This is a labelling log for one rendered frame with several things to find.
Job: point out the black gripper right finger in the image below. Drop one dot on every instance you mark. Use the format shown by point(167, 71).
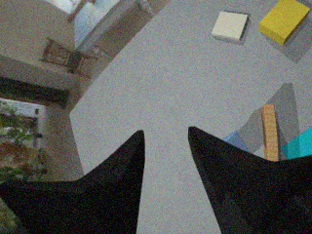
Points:
point(244, 190)

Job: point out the white flat block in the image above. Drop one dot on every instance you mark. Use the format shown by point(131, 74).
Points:
point(229, 25)

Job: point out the yellow rectangular block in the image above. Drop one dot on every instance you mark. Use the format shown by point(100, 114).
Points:
point(285, 17)

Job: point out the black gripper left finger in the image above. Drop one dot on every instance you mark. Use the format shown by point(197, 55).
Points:
point(107, 199)

